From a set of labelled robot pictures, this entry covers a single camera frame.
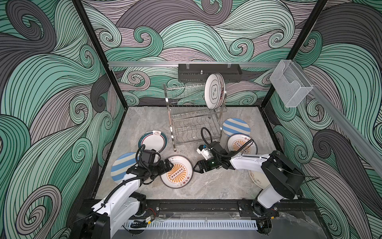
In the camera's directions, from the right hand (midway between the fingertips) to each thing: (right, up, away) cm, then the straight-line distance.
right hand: (197, 168), depth 85 cm
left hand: (-17, +1, -1) cm, 17 cm away
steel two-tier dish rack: (-5, +31, -11) cm, 33 cm away
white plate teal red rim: (-29, +15, +15) cm, 36 cm away
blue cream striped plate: (-47, +1, +5) cm, 47 cm away
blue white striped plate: (+30, +24, +22) cm, 44 cm away
